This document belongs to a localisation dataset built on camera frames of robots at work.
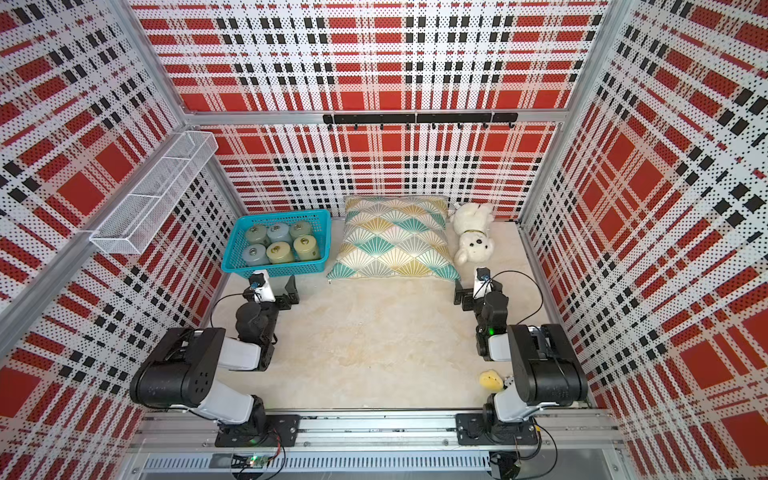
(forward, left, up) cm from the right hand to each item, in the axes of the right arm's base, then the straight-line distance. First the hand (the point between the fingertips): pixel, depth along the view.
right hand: (476, 277), depth 92 cm
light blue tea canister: (+21, +68, -1) cm, 71 cm away
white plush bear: (+26, -3, -2) cm, 27 cm away
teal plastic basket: (+12, +55, -2) cm, 57 cm away
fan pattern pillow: (+12, +25, +6) cm, 28 cm away
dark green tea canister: (+20, +76, -1) cm, 78 cm away
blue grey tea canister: (+11, +74, -1) cm, 75 cm away
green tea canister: (+23, +61, -1) cm, 65 cm away
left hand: (-1, +60, +3) cm, 60 cm away
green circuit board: (-46, +59, -7) cm, 75 cm away
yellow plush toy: (-29, -1, -8) cm, 30 cm away
